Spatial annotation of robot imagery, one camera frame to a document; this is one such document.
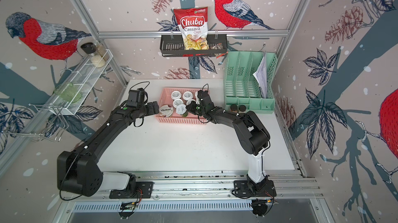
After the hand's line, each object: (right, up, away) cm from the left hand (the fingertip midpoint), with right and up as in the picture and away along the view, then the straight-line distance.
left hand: (154, 104), depth 86 cm
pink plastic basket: (0, +2, +24) cm, 24 cm away
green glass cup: (-33, +6, -18) cm, 38 cm away
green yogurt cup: (+9, +5, +19) cm, 21 cm away
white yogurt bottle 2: (+25, +3, -10) cm, 27 cm away
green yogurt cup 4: (+15, -4, +7) cm, 16 cm away
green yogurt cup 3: (+19, +1, +14) cm, 23 cm away
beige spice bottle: (+52, -4, +9) cm, 53 cm away
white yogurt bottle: (+17, +5, +18) cm, 26 cm away
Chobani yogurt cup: (+4, -5, +12) cm, 14 cm away
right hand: (+16, -2, +6) cm, 18 cm away
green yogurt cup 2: (+11, 0, +13) cm, 17 cm away
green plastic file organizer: (+57, +11, +32) cm, 67 cm away
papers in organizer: (+64, +17, +7) cm, 66 cm away
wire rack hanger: (-40, -7, -20) cm, 45 cm away
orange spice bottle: (+47, -3, +8) cm, 48 cm away
